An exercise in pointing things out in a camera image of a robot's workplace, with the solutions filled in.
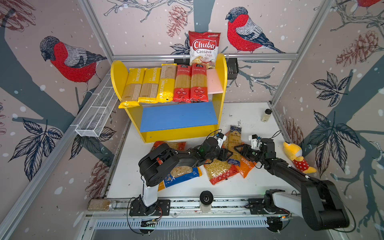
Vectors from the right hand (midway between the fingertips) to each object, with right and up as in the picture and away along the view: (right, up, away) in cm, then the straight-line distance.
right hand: (235, 148), depth 87 cm
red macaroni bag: (-11, -11, -6) cm, 17 cm away
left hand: (-2, -1, -4) cm, 5 cm away
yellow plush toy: (+34, -2, -3) cm, 34 cm away
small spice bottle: (+27, +18, +19) cm, 37 cm away
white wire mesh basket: (-75, +18, -14) cm, 78 cm away
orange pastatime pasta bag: (+6, -9, -2) cm, 11 cm away
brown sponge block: (-70, -24, -16) cm, 76 cm away
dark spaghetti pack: (+1, +4, +5) cm, 6 cm away
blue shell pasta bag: (-33, -13, -6) cm, 36 cm away
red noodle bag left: (-37, +1, +3) cm, 37 cm away
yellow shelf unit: (-38, +16, +5) cm, 42 cm away
